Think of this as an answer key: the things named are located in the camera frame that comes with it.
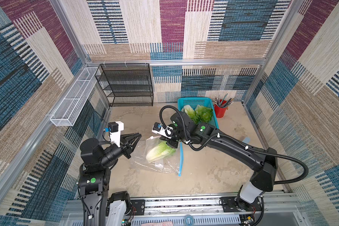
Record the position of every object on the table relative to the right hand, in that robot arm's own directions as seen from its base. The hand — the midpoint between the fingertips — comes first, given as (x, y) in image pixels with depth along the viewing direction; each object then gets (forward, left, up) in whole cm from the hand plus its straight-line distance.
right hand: (165, 137), depth 73 cm
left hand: (-6, +10, +11) cm, 16 cm away
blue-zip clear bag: (-5, -4, -24) cm, 25 cm away
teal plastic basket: (+41, -31, -15) cm, 54 cm away
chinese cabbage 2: (+30, -27, -17) cm, 43 cm away
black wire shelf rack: (+50, +30, -3) cm, 59 cm away
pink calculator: (-34, +3, -22) cm, 41 cm away
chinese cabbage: (+29, -17, -14) cm, 37 cm away
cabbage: (-3, +2, -9) cm, 9 cm away
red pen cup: (+33, -40, -18) cm, 55 cm away
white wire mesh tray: (+10, +48, +11) cm, 50 cm away
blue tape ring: (-32, -12, -22) cm, 41 cm away
